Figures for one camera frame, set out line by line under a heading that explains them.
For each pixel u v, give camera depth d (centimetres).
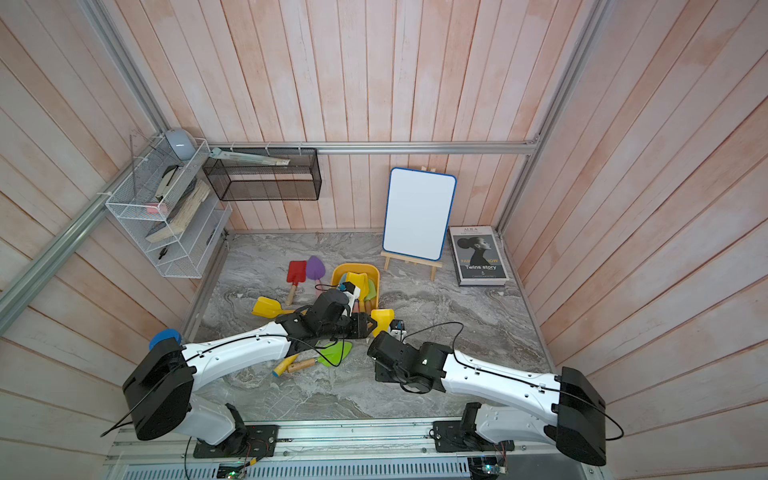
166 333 72
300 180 107
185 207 82
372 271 101
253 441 73
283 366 83
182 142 82
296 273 107
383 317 84
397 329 71
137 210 73
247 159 92
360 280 102
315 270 107
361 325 72
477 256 107
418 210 93
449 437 73
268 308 98
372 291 99
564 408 41
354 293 76
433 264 101
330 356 88
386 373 67
